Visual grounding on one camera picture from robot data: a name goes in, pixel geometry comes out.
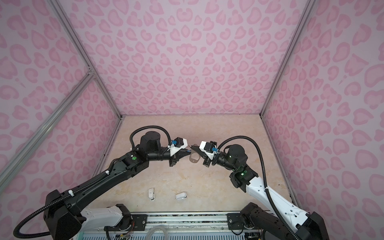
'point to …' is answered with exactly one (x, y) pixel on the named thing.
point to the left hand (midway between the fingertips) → (190, 149)
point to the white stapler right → (181, 196)
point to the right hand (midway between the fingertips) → (193, 146)
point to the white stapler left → (151, 193)
